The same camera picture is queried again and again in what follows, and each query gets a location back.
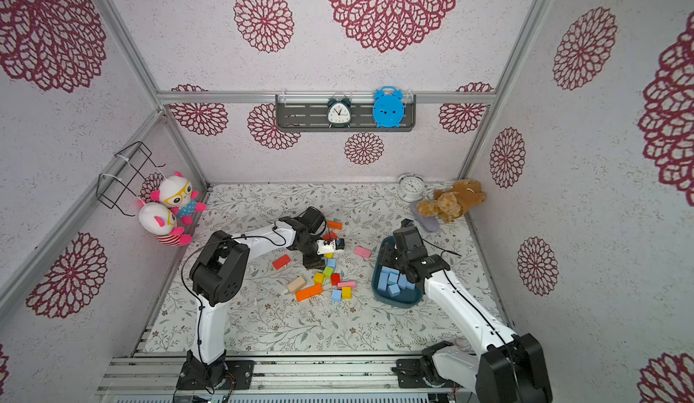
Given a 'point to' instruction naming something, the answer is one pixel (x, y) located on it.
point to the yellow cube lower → (318, 278)
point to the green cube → (328, 271)
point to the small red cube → (335, 279)
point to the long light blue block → (383, 277)
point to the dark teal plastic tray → (406, 298)
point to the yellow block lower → (347, 293)
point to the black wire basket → (131, 173)
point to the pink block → (363, 252)
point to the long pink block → (352, 285)
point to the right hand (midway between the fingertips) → (384, 249)
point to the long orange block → (309, 293)
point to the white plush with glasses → (176, 192)
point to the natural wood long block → (296, 285)
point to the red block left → (281, 261)
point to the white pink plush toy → (159, 220)
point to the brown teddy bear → (450, 203)
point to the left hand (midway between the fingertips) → (320, 257)
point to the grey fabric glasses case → (430, 223)
